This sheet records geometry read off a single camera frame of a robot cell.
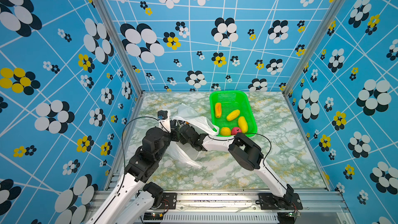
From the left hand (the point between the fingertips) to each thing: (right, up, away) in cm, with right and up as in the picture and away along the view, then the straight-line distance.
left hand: (176, 119), depth 69 cm
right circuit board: (+49, -42, -3) cm, 65 cm away
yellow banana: (+32, 0, +33) cm, 46 cm away
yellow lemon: (+25, -9, +22) cm, 35 cm away
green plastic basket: (+30, +6, +42) cm, 52 cm away
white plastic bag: (+3, -21, +19) cm, 28 cm away
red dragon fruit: (+32, -9, +22) cm, 40 cm away
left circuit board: (-12, -46, +3) cm, 48 cm away
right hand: (-1, -10, +29) cm, 31 cm away
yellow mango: (+37, -6, +27) cm, 46 cm away
